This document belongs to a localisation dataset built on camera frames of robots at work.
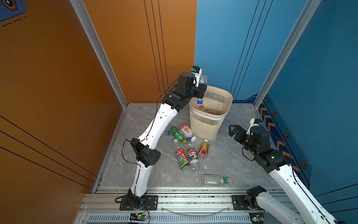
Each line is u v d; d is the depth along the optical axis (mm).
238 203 725
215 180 809
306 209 395
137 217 706
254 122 654
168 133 992
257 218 710
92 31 780
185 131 973
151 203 737
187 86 563
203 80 709
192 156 849
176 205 740
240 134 636
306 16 726
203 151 868
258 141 516
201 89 645
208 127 838
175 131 1007
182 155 849
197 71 623
